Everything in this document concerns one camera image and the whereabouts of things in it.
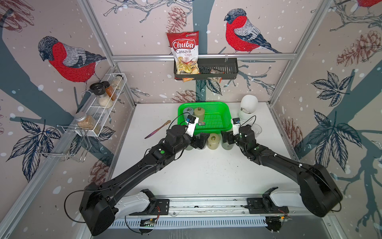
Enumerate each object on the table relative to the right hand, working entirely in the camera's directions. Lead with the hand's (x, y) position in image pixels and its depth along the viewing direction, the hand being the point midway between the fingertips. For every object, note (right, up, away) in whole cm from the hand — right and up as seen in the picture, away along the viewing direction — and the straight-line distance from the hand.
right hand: (227, 128), depth 88 cm
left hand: (-15, +2, -16) cm, 22 cm away
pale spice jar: (-65, +27, -4) cm, 71 cm away
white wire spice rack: (-65, +6, -22) cm, 69 cm away
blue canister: (-25, +11, +16) cm, 32 cm away
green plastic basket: (-2, +8, +26) cm, 27 cm away
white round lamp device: (+20, +14, +19) cm, 31 cm away
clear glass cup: (+22, -1, +11) cm, 24 cm away
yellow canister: (-17, +10, +16) cm, 25 cm away
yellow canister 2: (-8, -8, +2) cm, 12 cm away
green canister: (0, -11, +2) cm, 11 cm away
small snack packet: (-6, +30, +2) cm, 31 cm away
